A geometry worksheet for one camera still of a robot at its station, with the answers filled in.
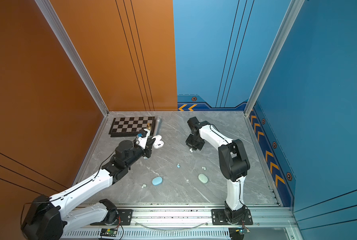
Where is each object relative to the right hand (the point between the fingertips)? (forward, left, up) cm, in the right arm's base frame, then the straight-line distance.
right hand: (188, 147), depth 93 cm
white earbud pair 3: (-22, +25, -4) cm, 34 cm away
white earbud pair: (-2, -1, +1) cm, 3 cm away
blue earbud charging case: (-19, +18, -4) cm, 27 cm away
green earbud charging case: (-18, -8, -4) cm, 20 cm away
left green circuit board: (-43, +39, -8) cm, 58 cm away
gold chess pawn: (+17, +28, 0) cm, 33 cm away
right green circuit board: (-42, -25, -6) cm, 50 cm away
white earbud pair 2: (-12, -9, -5) cm, 16 cm away
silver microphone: (+21, +22, -2) cm, 30 cm away
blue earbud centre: (-10, +6, -5) cm, 13 cm away
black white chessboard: (+18, +41, 0) cm, 45 cm away
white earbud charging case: (-7, +16, +15) cm, 23 cm away
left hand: (-4, +18, +17) cm, 25 cm away
